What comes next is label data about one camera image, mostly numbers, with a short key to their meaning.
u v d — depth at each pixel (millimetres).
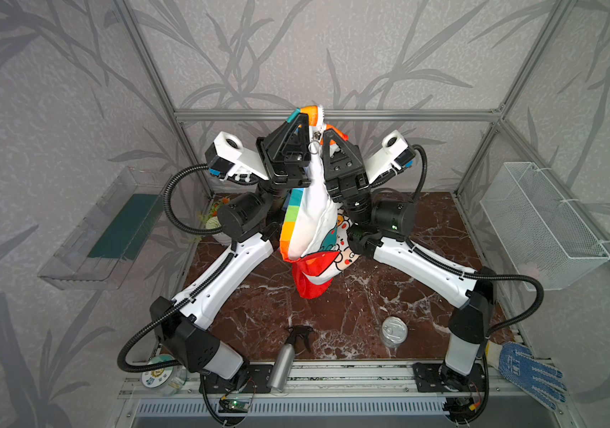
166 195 372
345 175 417
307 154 394
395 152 401
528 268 725
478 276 455
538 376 738
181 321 398
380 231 479
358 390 735
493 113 937
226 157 346
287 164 393
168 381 669
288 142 365
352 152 398
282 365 735
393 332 770
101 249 644
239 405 707
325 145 392
